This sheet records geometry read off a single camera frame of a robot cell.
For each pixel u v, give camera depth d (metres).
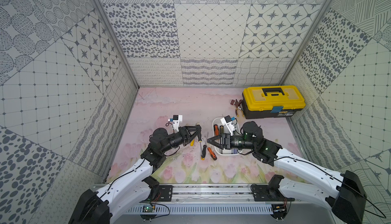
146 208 0.71
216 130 0.95
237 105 1.07
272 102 0.91
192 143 0.80
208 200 0.73
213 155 0.85
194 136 0.67
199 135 0.69
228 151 0.87
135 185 0.50
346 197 0.38
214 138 0.64
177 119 0.70
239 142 0.61
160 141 0.56
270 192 0.66
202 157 0.84
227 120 0.66
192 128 0.69
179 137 0.65
